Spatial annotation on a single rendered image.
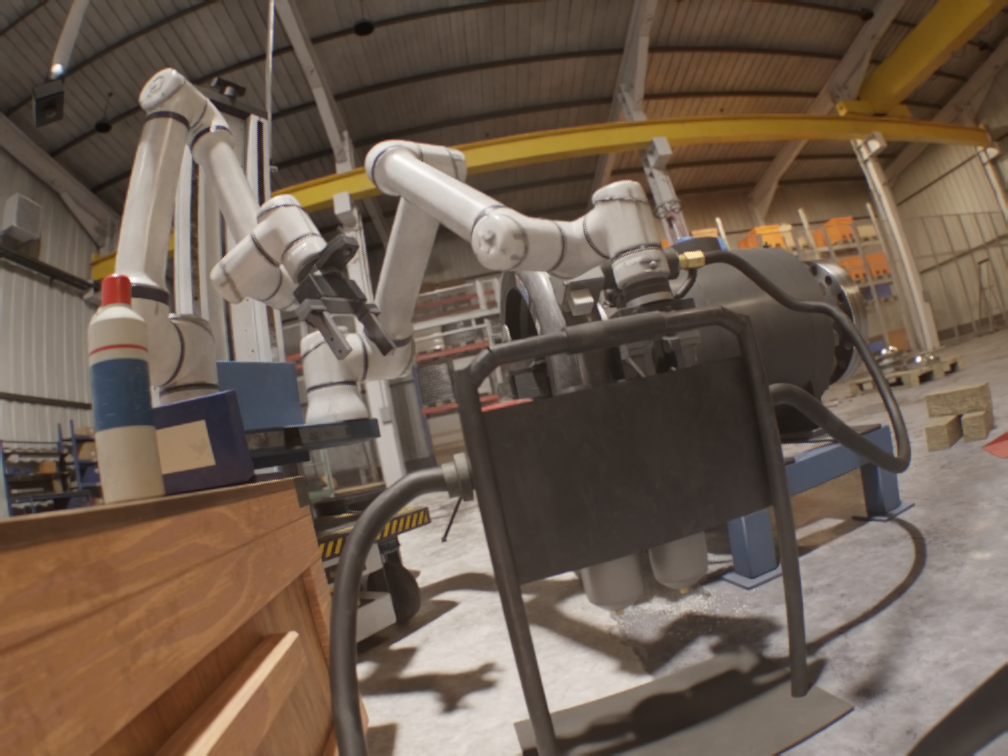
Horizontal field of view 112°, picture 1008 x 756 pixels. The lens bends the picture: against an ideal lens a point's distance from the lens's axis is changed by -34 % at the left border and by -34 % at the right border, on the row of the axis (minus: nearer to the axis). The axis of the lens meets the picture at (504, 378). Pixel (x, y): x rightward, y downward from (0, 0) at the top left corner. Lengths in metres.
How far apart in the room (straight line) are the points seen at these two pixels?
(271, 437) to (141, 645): 0.97
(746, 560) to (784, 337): 0.60
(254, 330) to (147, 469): 1.16
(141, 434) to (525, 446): 0.40
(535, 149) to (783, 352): 8.72
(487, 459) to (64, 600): 0.41
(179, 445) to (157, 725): 0.37
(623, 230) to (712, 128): 10.45
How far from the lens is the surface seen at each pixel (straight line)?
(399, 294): 1.44
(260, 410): 1.48
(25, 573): 0.30
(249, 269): 0.98
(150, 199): 1.22
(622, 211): 0.81
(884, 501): 1.55
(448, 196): 0.94
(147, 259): 1.17
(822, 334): 1.57
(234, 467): 0.65
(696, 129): 11.04
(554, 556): 0.59
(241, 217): 1.20
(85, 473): 10.82
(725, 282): 1.44
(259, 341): 1.61
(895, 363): 6.09
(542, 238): 0.80
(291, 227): 0.94
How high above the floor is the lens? 0.47
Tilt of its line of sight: 6 degrees up
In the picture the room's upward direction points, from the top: 12 degrees counter-clockwise
